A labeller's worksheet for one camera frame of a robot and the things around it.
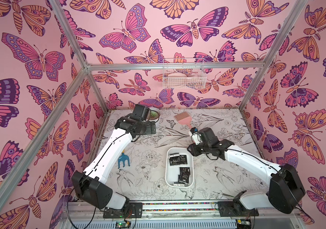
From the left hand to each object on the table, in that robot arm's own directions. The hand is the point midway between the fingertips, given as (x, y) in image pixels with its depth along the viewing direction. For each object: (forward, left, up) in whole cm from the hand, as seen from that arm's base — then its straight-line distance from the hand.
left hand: (148, 127), depth 79 cm
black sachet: (-9, -15, -21) cm, 28 cm away
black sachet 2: (-17, -21, -21) cm, 34 cm away
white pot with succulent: (+22, -2, -13) cm, 25 cm away
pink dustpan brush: (+26, -24, -23) cm, 42 cm away
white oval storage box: (-17, -14, -23) cm, 32 cm away
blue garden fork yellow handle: (-6, +18, -24) cm, 31 cm away
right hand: (-7, -23, -12) cm, 27 cm away
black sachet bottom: (-22, -20, -19) cm, 36 cm away
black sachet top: (-9, -21, -22) cm, 31 cm away
